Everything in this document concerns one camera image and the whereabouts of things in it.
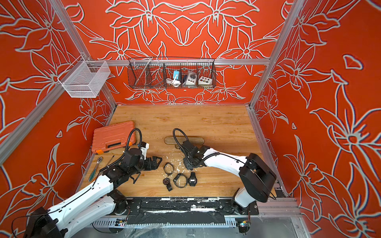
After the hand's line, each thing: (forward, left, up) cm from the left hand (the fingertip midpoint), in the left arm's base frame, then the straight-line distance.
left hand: (157, 158), depth 81 cm
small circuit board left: (-29, +14, -11) cm, 34 cm away
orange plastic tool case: (+15, +34, -4) cm, 37 cm away
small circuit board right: (-27, -46, -11) cm, 55 cm away
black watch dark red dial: (-9, -6, -9) cm, 14 cm away
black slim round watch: (-2, -6, -9) cm, 11 cm away
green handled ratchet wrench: (0, +38, -8) cm, 38 cm away
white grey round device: (+44, -17, +24) cm, 52 cm away
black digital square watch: (-9, -20, -3) cm, 23 cm away
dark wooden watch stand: (+14, -21, -1) cm, 25 cm away
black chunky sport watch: (-8, -12, -5) cm, 15 cm away
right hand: (+1, -16, -5) cm, 17 cm away
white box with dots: (+46, -25, +21) cm, 56 cm away
